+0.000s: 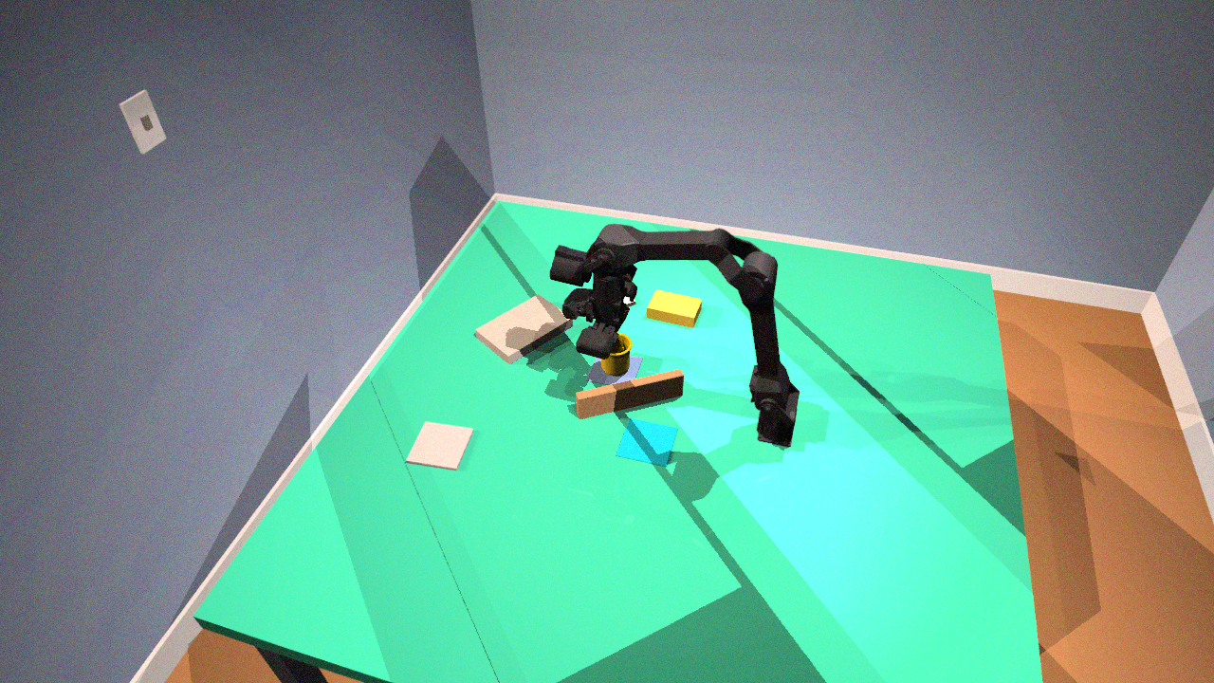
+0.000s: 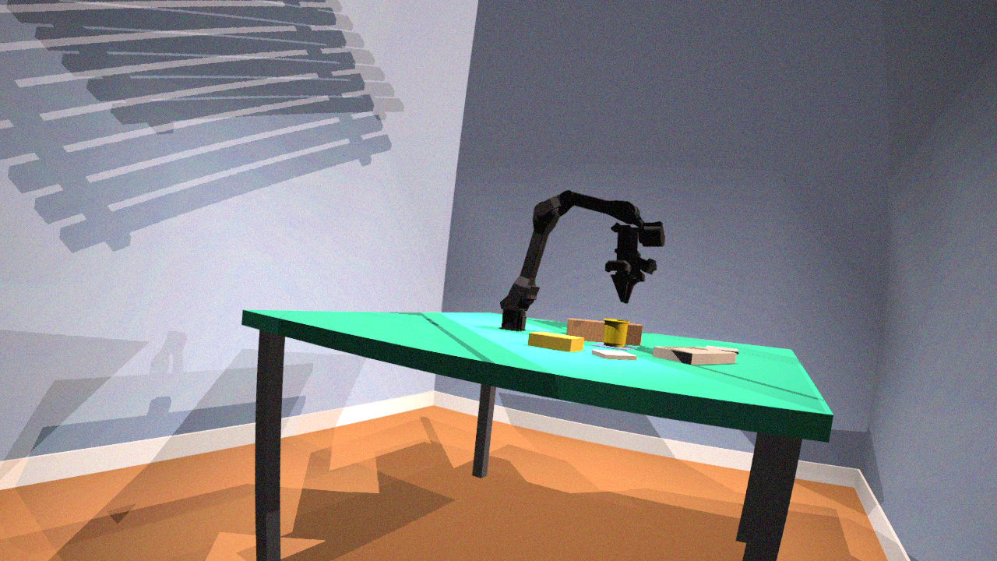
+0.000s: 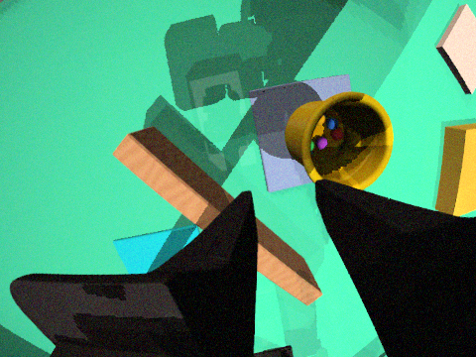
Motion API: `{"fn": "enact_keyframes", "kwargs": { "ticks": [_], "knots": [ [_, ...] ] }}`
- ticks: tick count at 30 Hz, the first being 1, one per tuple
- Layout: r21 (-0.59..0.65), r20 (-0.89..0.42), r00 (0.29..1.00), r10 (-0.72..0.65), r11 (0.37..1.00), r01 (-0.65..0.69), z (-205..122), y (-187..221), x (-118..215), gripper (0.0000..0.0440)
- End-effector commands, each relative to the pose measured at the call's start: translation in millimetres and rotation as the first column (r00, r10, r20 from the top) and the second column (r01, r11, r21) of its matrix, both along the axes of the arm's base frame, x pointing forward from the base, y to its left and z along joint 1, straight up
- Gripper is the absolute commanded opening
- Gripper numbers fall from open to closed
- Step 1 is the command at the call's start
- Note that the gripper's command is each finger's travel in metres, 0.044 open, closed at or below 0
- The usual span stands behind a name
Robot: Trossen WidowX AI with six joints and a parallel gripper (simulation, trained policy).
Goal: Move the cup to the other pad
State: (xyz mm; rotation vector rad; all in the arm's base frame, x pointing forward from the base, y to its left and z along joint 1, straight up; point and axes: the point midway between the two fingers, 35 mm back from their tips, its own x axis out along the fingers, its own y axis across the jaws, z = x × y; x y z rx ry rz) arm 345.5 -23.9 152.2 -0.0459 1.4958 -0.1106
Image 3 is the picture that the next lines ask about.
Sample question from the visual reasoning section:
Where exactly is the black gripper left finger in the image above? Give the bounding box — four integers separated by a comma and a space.
9, 190, 258, 357

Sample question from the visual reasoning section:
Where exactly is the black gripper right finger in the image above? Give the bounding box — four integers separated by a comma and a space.
314, 178, 476, 357

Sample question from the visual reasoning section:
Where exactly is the tan wooden bar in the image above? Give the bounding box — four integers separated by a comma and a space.
112, 127, 322, 306

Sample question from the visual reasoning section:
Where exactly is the purple marble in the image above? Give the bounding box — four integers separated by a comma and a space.
316, 136, 328, 150

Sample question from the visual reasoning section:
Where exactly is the yellow rectangular block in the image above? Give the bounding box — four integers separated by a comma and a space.
435, 123, 476, 217

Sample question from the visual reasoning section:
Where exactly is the beige flat slab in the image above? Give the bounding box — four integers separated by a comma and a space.
436, 4, 476, 95

